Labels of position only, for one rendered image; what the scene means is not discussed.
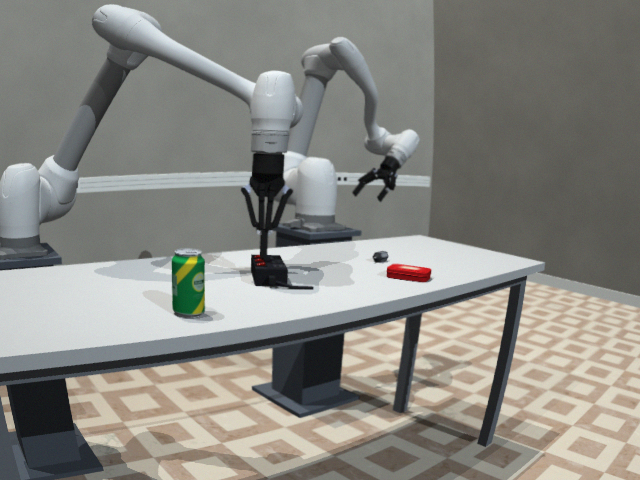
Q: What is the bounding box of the green drink can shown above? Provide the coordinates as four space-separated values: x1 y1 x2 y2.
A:
172 249 205 318

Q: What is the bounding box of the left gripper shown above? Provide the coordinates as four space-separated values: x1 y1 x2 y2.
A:
352 157 399 202

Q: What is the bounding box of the black power strip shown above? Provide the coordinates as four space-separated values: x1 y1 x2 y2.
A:
251 254 314 290

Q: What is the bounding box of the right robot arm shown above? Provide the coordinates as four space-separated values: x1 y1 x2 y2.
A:
0 5 303 260

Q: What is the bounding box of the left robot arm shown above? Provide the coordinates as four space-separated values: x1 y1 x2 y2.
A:
282 37 420 232

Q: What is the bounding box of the red rectangular tin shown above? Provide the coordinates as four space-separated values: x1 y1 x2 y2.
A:
386 264 431 282

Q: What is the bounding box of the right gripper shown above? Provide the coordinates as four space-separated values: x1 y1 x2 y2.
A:
241 153 293 258

